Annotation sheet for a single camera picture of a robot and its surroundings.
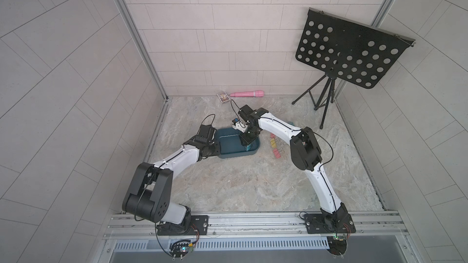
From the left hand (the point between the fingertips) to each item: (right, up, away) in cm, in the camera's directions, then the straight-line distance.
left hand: (220, 146), depth 92 cm
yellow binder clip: (+28, +1, +4) cm, 28 cm away
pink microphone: (+21, +29, +24) cm, 43 cm away
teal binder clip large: (+14, 0, -3) cm, 14 cm away
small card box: (-1, +27, +24) cm, 36 cm away
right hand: (+13, +2, +5) cm, 14 cm away
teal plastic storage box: (+5, 0, +4) cm, 6 cm away
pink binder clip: (+29, -4, -1) cm, 29 cm away
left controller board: (-11, -32, -26) cm, 43 cm away
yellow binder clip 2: (+28, 0, +2) cm, 28 cm away
